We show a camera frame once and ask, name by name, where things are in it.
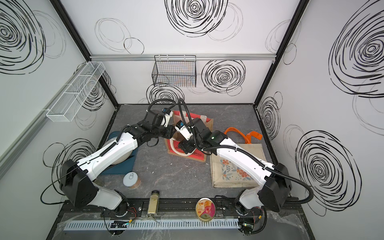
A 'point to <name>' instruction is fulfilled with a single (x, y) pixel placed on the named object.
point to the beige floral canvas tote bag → (225, 174)
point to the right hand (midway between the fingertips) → (184, 141)
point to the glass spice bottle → (153, 202)
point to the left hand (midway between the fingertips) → (173, 128)
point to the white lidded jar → (131, 180)
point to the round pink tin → (205, 209)
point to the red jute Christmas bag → (184, 122)
